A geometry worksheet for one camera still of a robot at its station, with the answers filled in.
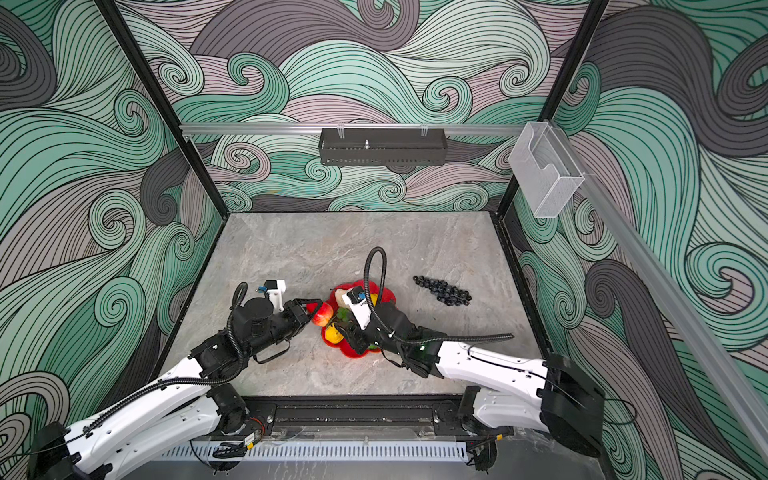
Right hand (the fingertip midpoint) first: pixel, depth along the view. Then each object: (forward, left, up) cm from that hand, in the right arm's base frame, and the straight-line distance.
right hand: (340, 322), depth 73 cm
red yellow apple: (+1, +4, +2) cm, 5 cm away
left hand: (+4, +5, +2) cm, 6 cm away
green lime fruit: (+7, +1, -11) cm, 13 cm away
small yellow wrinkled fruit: (0, +3, -9) cm, 9 cm away
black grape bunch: (+17, -30, -14) cm, 37 cm away
